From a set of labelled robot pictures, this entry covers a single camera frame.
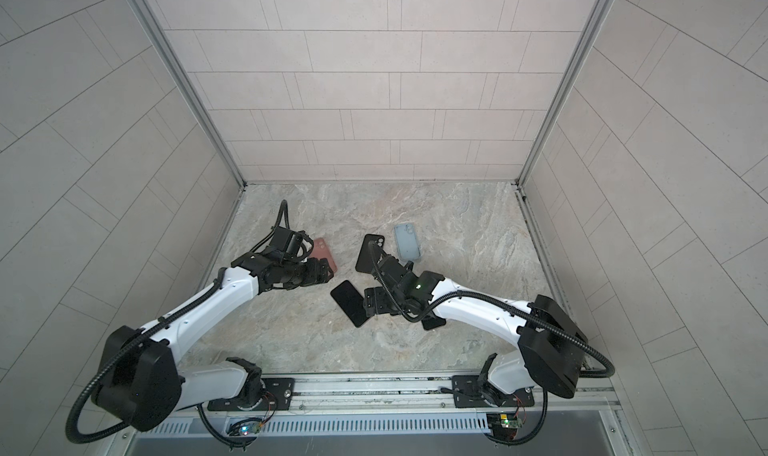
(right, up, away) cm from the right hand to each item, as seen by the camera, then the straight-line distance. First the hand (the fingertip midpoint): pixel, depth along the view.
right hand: (373, 308), depth 78 cm
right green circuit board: (+32, -23, -10) cm, 41 cm away
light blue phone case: (+10, +15, +22) cm, 29 cm away
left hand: (-12, +9, +5) cm, 16 cm away
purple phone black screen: (-7, -2, +9) cm, 12 cm away
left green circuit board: (-26, -21, -14) cm, 36 cm away
